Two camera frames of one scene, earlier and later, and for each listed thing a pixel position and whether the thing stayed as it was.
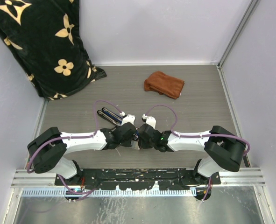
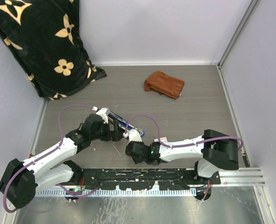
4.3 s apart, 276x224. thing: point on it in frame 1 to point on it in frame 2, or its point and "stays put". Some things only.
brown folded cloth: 164,84 stays put
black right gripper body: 145,144 to 139,160
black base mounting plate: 137,178 stays put
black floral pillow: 46,36 stays put
